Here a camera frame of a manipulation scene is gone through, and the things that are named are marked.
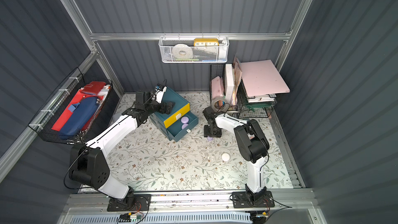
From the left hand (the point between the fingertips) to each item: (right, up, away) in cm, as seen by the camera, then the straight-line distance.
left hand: (168, 100), depth 86 cm
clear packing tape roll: (+34, -4, +11) cm, 36 cm away
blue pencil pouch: (-35, -6, -17) cm, 39 cm away
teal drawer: (+4, -17, -1) cm, 18 cm away
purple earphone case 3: (+24, -23, +7) cm, 34 cm away
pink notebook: (+29, +10, +19) cm, 36 cm away
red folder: (-33, -10, -14) cm, 37 cm away
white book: (+35, +11, +5) cm, 37 cm away
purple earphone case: (+8, -12, +8) cm, 16 cm away
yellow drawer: (+2, -11, -5) cm, 12 cm away
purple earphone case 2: (+8, -15, +5) cm, 17 cm away
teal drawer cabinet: (-5, -10, -5) cm, 12 cm away
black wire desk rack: (+47, -4, +13) cm, 49 cm away
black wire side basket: (-42, -8, -16) cm, 46 cm away
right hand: (+26, -23, +10) cm, 36 cm away
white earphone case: (+32, -32, +2) cm, 45 cm away
